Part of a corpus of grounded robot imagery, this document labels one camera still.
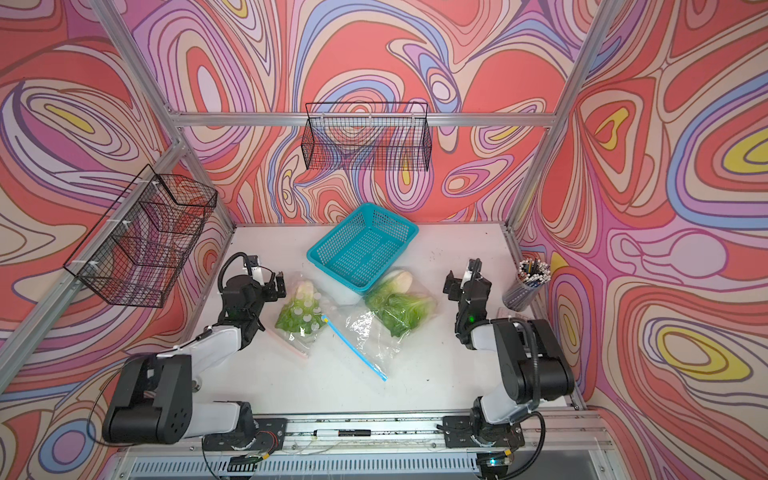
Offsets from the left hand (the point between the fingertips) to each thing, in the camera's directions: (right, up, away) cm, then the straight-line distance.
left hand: (270, 274), depth 90 cm
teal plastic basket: (+27, +8, +22) cm, 36 cm away
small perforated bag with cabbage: (+11, -12, -3) cm, 16 cm away
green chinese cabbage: (+39, -10, -6) cm, 41 cm away
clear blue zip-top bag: (+33, -15, -7) cm, 37 cm away
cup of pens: (+77, +1, -7) cm, 78 cm away
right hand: (+61, -2, +4) cm, 61 cm away
